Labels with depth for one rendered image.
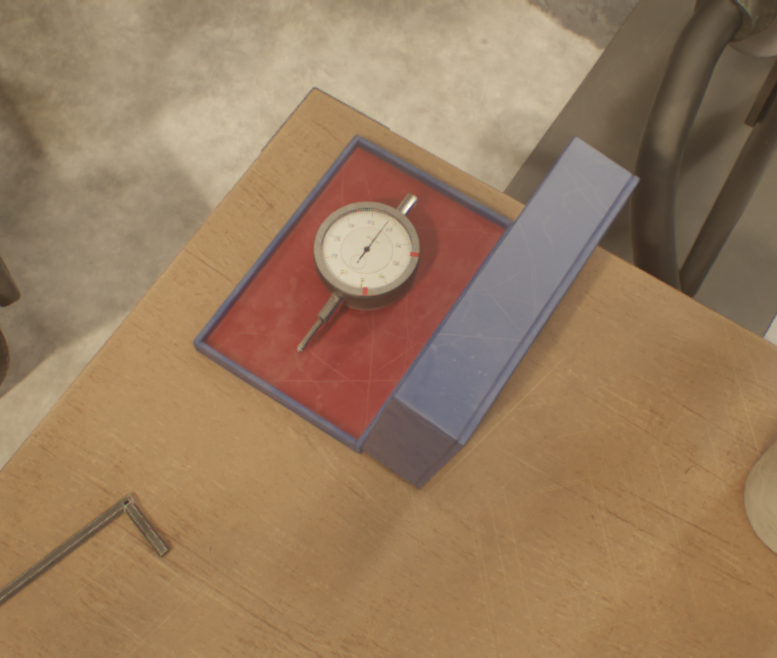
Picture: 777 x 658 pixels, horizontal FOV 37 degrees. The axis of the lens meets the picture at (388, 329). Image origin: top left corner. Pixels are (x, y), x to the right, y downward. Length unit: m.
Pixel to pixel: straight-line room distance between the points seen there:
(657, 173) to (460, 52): 0.58
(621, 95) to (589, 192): 0.75
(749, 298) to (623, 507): 0.62
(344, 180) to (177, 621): 0.27
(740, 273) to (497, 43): 0.37
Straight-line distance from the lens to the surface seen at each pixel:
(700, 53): 0.80
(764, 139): 0.96
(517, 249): 0.54
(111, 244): 1.24
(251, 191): 0.69
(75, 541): 0.63
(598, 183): 0.57
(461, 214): 0.68
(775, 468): 0.59
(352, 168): 0.69
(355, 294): 0.62
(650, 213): 0.80
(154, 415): 0.64
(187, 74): 1.33
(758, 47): 1.06
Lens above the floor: 1.06
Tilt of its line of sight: 66 degrees down
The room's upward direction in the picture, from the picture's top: straight up
